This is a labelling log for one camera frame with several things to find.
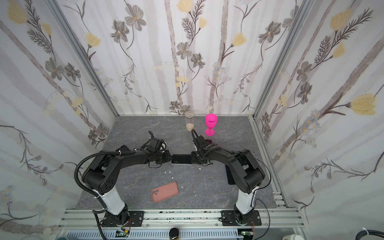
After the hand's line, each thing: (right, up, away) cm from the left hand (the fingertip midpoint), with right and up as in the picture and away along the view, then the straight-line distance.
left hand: (171, 154), depth 95 cm
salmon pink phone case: (-2, -20, -11) cm, 23 cm away
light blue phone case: (+7, -6, -2) cm, 9 cm away
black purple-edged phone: (+8, 0, -13) cm, 16 cm away
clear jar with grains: (+12, +24, +6) cm, 28 cm away
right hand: (+12, -1, -3) cm, 12 cm away
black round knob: (+7, -28, -33) cm, 44 cm away
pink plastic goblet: (+27, +22, +5) cm, 35 cm away
